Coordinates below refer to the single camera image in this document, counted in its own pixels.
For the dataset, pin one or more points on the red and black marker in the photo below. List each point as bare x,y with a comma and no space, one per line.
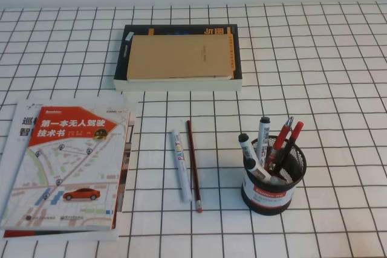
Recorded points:
287,149

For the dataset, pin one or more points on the red clip pen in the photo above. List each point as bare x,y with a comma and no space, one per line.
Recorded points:
278,144

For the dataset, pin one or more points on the black mesh pen holder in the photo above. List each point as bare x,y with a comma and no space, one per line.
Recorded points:
271,199

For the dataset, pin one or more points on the tan kraft notebook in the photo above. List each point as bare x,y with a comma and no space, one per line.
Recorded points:
191,56

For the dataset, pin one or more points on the dark red pencil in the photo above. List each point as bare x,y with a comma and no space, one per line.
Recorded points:
194,170

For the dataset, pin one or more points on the left black cap marker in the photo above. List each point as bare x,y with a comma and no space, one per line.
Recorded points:
247,147

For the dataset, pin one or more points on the tall black cap marker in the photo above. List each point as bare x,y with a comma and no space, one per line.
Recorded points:
262,141

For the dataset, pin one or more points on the short black cap marker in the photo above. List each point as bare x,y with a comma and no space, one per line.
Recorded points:
257,170

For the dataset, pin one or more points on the thick black cover book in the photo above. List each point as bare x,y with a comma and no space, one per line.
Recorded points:
122,83

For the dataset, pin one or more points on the white paint marker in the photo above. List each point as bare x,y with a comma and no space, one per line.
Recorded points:
181,165

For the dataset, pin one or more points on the orange driverless car book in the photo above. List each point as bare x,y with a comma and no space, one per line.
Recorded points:
69,175

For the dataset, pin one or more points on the white book underneath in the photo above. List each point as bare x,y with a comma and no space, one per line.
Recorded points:
22,125

